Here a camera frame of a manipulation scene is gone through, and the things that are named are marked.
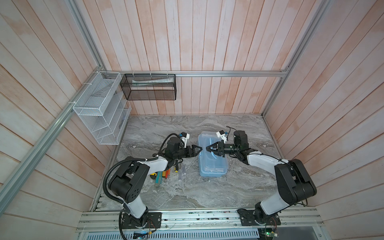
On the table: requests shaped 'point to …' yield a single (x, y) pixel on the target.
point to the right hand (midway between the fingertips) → (207, 149)
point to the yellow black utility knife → (153, 175)
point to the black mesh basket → (149, 86)
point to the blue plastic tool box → (211, 164)
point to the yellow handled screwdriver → (164, 174)
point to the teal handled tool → (159, 179)
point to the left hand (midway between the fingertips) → (198, 151)
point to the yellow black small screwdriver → (176, 166)
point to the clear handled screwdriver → (181, 172)
